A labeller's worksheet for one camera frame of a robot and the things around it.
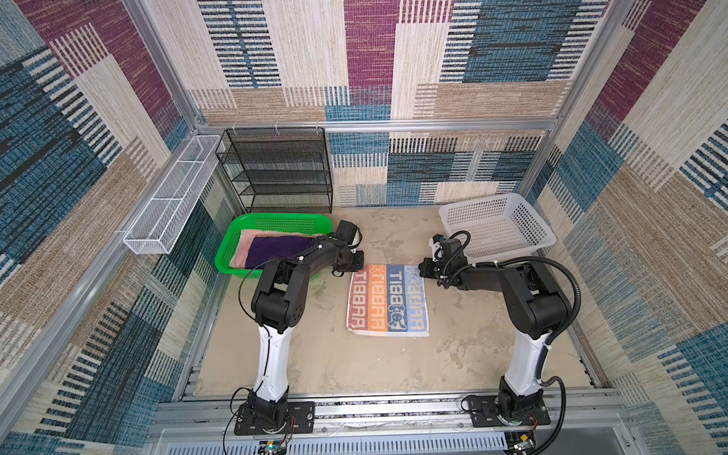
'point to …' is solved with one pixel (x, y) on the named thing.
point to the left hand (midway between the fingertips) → (360, 261)
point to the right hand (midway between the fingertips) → (419, 268)
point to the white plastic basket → (500, 227)
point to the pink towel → (245, 237)
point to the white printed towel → (388, 300)
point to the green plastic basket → (272, 222)
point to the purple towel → (263, 247)
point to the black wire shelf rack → (279, 170)
